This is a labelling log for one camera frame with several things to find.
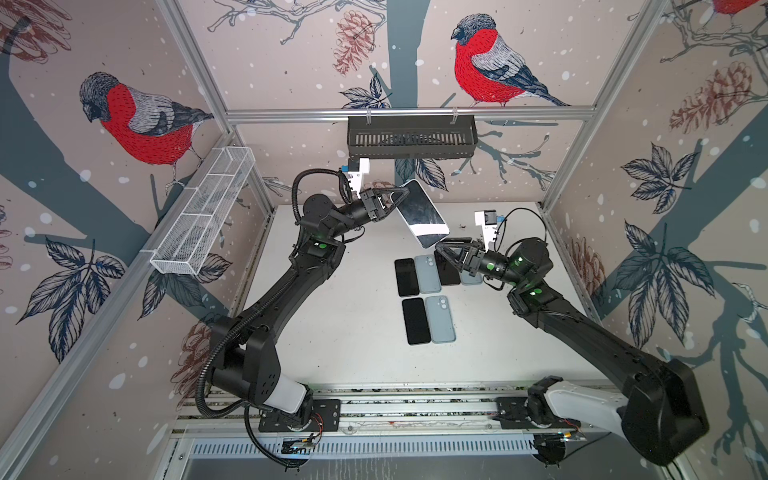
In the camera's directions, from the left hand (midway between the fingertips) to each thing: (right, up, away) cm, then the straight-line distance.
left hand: (408, 196), depth 60 cm
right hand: (+7, -12, +7) cm, 15 cm away
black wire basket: (+6, +26, +47) cm, 54 cm away
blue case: (+12, -35, +31) cm, 48 cm away
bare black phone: (+1, -22, +35) cm, 42 cm away
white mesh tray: (-54, -2, +18) cm, 57 cm away
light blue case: (+9, -22, +41) cm, 48 cm away
